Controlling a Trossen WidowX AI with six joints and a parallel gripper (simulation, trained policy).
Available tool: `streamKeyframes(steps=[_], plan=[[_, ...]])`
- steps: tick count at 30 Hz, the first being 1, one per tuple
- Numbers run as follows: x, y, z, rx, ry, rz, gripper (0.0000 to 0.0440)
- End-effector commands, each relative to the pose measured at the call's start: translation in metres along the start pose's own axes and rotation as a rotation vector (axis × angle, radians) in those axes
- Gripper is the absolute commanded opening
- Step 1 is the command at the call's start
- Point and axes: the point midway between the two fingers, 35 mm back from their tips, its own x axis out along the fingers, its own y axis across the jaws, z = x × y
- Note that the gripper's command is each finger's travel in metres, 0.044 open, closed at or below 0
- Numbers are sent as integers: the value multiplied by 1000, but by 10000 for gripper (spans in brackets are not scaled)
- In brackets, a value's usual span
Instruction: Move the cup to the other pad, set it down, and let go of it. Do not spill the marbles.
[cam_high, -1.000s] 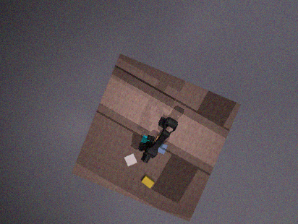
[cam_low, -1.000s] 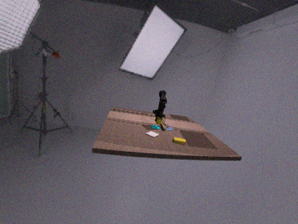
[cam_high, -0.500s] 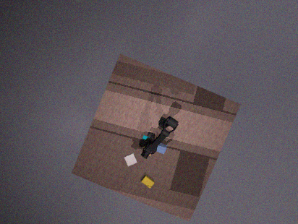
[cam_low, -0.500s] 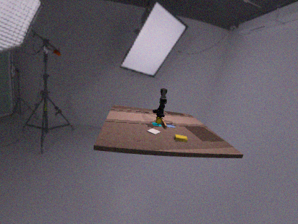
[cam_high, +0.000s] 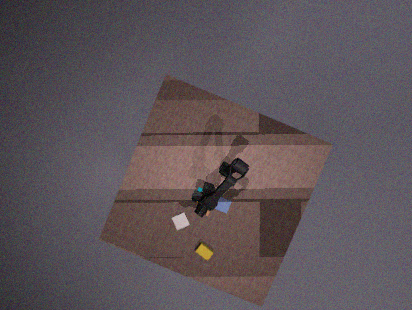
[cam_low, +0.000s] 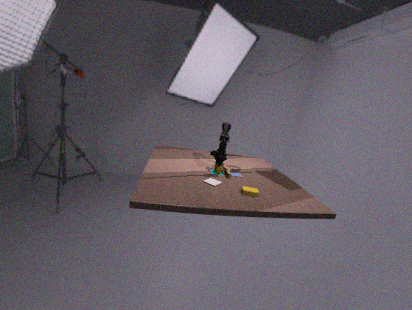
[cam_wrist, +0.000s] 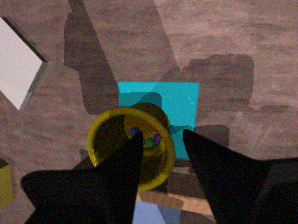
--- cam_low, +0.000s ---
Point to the yellow flat block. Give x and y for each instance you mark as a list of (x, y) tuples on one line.
[(250, 191)]

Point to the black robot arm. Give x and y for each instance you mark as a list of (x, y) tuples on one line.
[(224, 137)]

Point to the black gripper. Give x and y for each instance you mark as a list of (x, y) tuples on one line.
[(220, 159)]

